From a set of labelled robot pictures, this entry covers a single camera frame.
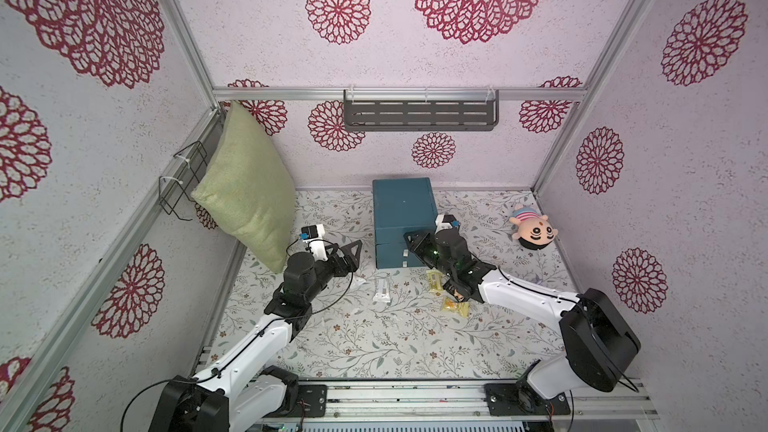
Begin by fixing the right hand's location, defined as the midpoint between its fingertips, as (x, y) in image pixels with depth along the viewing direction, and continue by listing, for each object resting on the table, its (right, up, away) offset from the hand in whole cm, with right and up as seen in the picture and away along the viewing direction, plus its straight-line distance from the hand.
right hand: (401, 234), depth 83 cm
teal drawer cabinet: (0, +8, +4) cm, 9 cm away
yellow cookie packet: (+18, -22, +4) cm, 28 cm away
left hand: (-14, -3, -3) cm, 14 cm away
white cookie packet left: (-13, -15, +11) cm, 23 cm away
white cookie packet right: (-5, -18, +9) cm, 21 cm away
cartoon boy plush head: (+44, 0, +14) cm, 46 cm away
